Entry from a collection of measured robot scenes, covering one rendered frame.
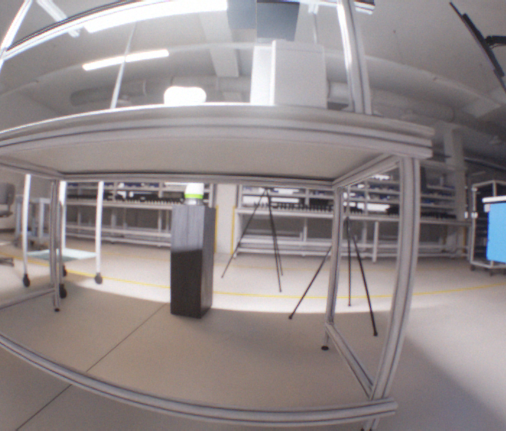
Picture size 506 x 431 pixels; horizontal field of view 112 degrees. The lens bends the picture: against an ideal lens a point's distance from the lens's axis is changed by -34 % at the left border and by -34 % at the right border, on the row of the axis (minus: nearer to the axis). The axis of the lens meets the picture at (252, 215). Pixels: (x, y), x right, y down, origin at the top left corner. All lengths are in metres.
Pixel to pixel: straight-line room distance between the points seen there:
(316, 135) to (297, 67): 0.19
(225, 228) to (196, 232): 3.56
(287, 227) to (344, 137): 7.13
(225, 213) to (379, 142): 4.80
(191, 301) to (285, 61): 1.61
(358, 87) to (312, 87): 0.12
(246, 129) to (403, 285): 0.58
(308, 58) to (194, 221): 1.35
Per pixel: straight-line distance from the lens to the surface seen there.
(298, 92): 0.66
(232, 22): 1.09
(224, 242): 5.34
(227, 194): 5.34
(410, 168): 0.76
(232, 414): 0.79
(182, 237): 1.81
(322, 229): 7.90
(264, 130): 0.61
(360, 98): 0.69
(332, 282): 1.42
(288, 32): 1.10
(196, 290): 1.84
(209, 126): 0.64
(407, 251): 0.74
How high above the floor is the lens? 0.72
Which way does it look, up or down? 1 degrees up
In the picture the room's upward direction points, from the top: 3 degrees clockwise
